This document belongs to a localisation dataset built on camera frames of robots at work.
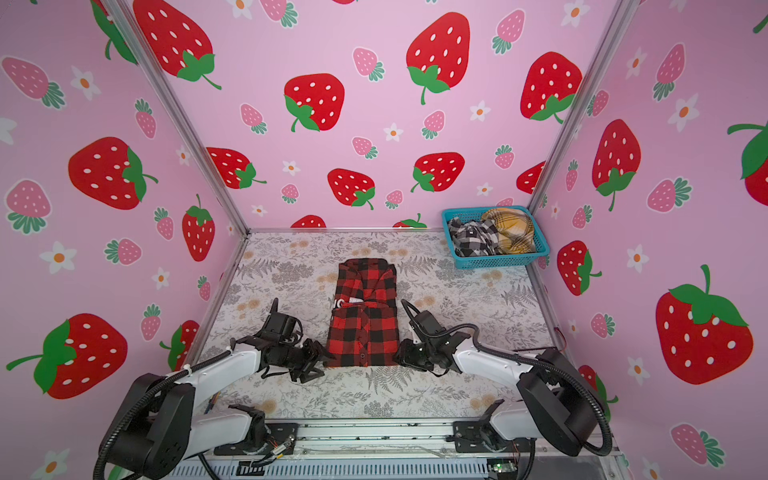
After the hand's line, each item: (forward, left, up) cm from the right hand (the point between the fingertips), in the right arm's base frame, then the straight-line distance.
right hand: (393, 360), depth 84 cm
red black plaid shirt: (+11, +11, +1) cm, 15 cm away
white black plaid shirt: (+45, -24, +6) cm, 51 cm away
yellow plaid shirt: (+50, -39, +7) cm, 64 cm away
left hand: (-3, +18, 0) cm, 18 cm away
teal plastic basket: (+37, -20, +2) cm, 42 cm away
